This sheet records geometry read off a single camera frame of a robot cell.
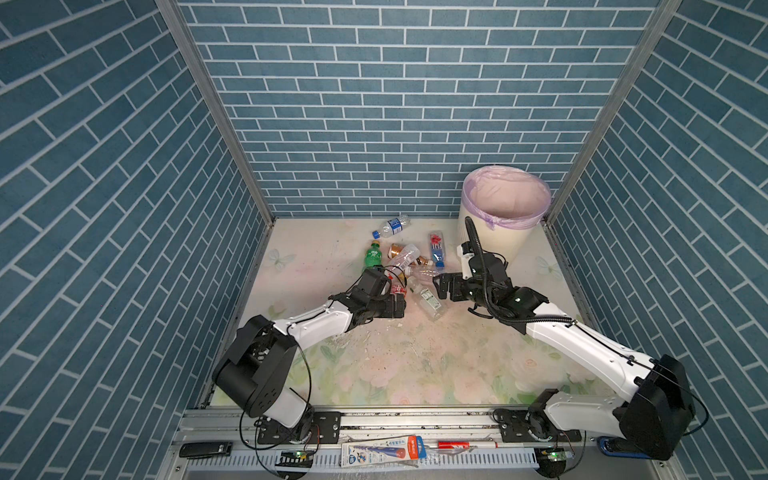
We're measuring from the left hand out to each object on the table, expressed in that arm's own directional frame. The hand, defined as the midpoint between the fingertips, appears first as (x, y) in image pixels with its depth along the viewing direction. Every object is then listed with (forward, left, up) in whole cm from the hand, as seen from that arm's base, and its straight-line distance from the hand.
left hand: (395, 304), depth 90 cm
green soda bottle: (+19, +7, 0) cm, 20 cm away
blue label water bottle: (+33, +1, -1) cm, 33 cm away
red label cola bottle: (+6, -1, 0) cm, 6 cm away
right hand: (+1, -13, +14) cm, 19 cm away
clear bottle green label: (+2, -9, 0) cm, 10 cm away
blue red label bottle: (+22, -15, 0) cm, 27 cm away
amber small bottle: (+22, 0, 0) cm, 22 cm away
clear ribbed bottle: (+12, -11, -1) cm, 16 cm away
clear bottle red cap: (+17, -5, +3) cm, 18 cm away
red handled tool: (-36, -13, -4) cm, 38 cm away
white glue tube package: (-36, +4, -4) cm, 37 cm away
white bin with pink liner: (+34, -40, +11) cm, 53 cm away
